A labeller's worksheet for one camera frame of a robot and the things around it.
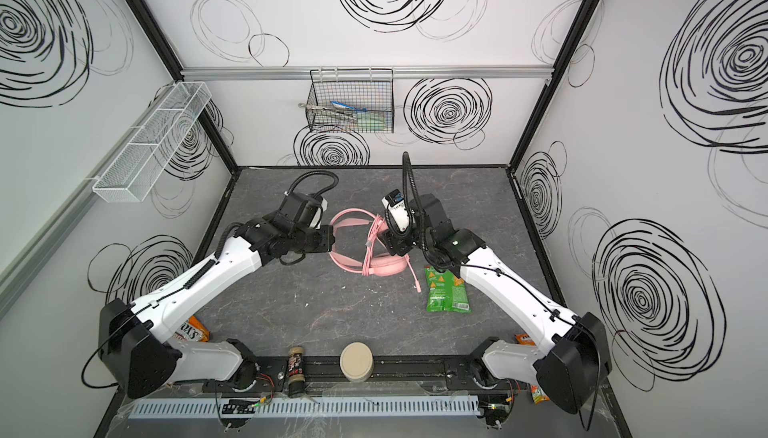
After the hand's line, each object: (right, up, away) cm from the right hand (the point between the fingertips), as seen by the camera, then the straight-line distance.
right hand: (385, 228), depth 76 cm
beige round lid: (-7, -31, -5) cm, 32 cm away
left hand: (-12, -3, +2) cm, 13 cm away
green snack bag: (+17, -19, +9) cm, 27 cm away
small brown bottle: (-21, -36, -5) cm, 42 cm away
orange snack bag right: (+36, -38, -7) cm, 53 cm away
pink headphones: (+1, -10, -2) cm, 10 cm away
